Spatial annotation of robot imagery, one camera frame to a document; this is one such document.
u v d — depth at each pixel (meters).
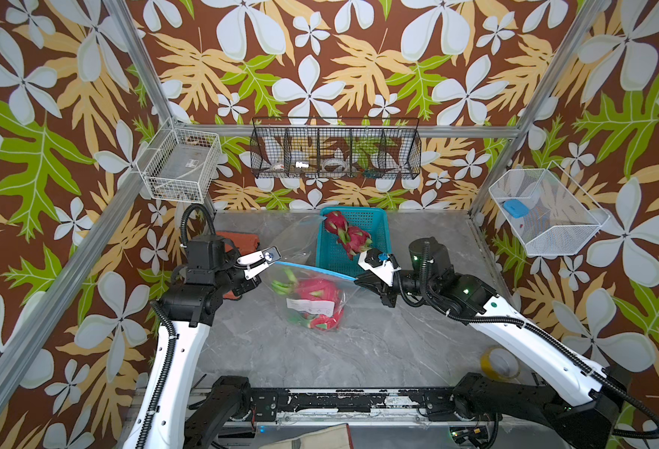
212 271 0.49
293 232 1.02
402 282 0.58
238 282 0.60
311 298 0.76
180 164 0.86
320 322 0.80
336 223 1.01
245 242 1.06
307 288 0.78
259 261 0.56
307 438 0.69
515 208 0.86
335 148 0.99
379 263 0.56
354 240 0.99
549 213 0.82
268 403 0.75
